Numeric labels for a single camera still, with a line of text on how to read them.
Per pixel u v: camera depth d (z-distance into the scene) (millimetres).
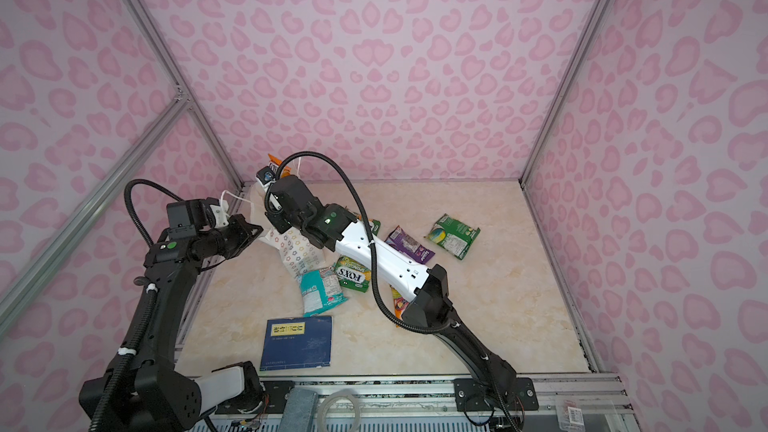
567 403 718
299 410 691
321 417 682
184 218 575
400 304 859
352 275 927
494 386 605
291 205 579
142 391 383
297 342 806
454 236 1007
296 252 857
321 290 879
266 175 621
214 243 633
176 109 874
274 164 759
